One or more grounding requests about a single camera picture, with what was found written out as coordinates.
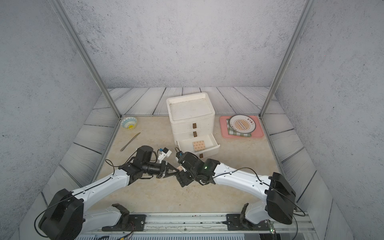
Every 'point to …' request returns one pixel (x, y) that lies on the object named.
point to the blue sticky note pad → (198, 145)
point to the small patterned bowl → (129, 123)
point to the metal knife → (129, 142)
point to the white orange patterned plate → (242, 124)
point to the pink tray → (259, 132)
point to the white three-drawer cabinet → (192, 117)
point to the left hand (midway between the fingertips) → (179, 174)
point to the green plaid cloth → (231, 132)
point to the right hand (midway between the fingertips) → (183, 175)
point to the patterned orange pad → (180, 168)
